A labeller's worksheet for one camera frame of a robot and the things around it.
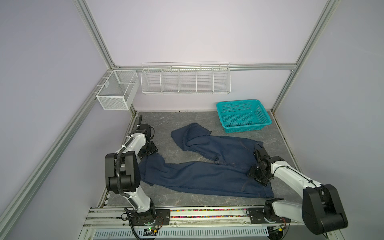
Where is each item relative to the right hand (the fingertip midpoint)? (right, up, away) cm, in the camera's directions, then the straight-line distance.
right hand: (254, 179), depth 86 cm
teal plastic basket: (+4, +39, +33) cm, 51 cm away
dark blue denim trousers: (-15, +1, +1) cm, 15 cm away
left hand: (-62, +13, +4) cm, 63 cm away
